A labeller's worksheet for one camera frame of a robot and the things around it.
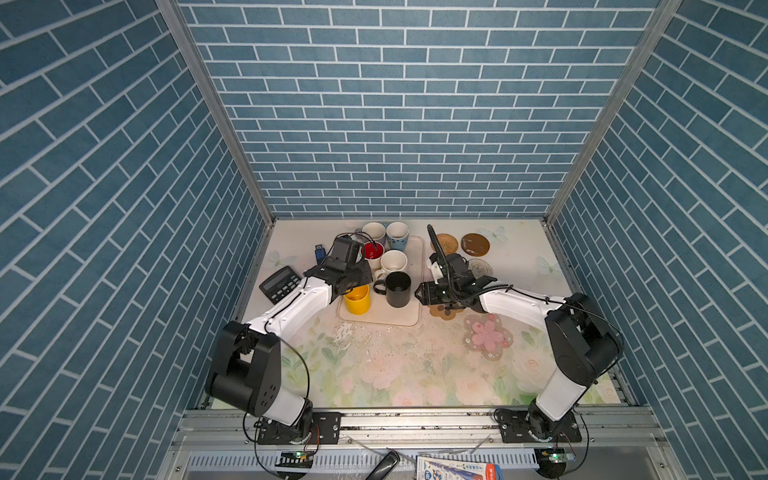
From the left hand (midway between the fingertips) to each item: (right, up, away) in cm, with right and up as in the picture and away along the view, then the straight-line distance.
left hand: (370, 270), depth 89 cm
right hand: (+15, -6, +2) cm, 17 cm away
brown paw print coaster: (+21, -14, +4) cm, 25 cm away
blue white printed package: (+16, -44, -21) cm, 51 cm away
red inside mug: (0, +5, +16) cm, 17 cm away
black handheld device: (+6, -42, -24) cm, 48 cm away
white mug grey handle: (0, +13, +20) cm, 24 cm away
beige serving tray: (+3, -15, +8) cm, 17 cm away
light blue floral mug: (+8, +12, +17) cm, 22 cm away
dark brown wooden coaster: (+38, +8, +23) cm, 45 cm away
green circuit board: (-17, -45, -17) cm, 51 cm away
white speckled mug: (+6, +2, +12) cm, 14 cm away
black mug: (+9, -7, +7) cm, 13 cm away
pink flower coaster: (+36, -20, +1) cm, 41 cm away
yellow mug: (-3, -9, -1) cm, 10 cm away
